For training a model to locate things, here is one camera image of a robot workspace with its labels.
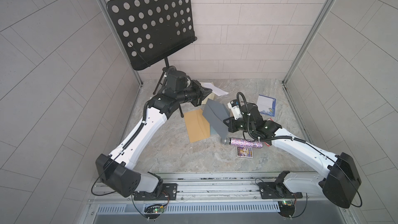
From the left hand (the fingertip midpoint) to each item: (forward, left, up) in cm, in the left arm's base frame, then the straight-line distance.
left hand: (215, 87), depth 66 cm
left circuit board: (-41, +26, -35) cm, 59 cm away
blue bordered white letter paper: (+16, -37, -34) cm, 53 cm away
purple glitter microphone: (-11, -16, -32) cm, 37 cm away
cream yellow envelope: (+22, +1, -33) cm, 40 cm away
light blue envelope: (-5, 0, -32) cm, 32 cm away
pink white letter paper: (-23, -19, -6) cm, 30 cm away
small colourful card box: (-15, -17, -34) cm, 41 cm away
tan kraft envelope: (+1, +9, -36) cm, 37 cm away
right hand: (-5, -5, -20) cm, 21 cm away
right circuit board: (-39, -33, -37) cm, 63 cm away
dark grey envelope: (+1, -1, -21) cm, 21 cm away
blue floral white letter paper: (+2, -1, -5) cm, 5 cm away
